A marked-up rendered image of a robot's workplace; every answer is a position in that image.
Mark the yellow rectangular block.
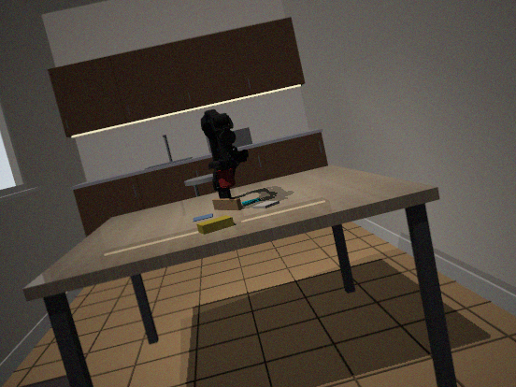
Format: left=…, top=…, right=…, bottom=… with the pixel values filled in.
left=197, top=215, right=234, bottom=235

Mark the white flat square tile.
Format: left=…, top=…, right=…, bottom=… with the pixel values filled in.
left=253, top=201, right=280, bottom=208

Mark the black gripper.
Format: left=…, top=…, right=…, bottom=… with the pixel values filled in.
left=208, top=144, right=239, bottom=177

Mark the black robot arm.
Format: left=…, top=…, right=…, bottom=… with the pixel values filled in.
left=201, top=109, right=249, bottom=198

